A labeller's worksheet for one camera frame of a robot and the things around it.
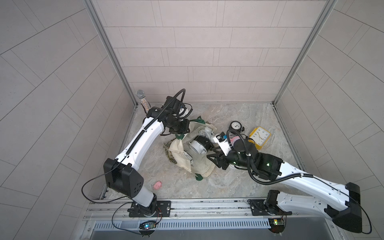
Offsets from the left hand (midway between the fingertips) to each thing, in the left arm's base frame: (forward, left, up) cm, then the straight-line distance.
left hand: (192, 129), depth 77 cm
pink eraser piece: (-22, +18, -19) cm, 34 cm away
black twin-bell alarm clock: (+15, -29, -16) cm, 36 cm away
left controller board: (-40, +19, -18) cm, 48 cm away
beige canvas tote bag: (-11, -3, -20) cm, 23 cm away
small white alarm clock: (-4, -3, -13) cm, 14 cm away
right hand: (-14, -9, +1) cm, 17 cm away
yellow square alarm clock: (+7, -43, -17) cm, 47 cm away
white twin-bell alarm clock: (+3, -9, -8) cm, 12 cm away
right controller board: (-39, -40, -21) cm, 59 cm away
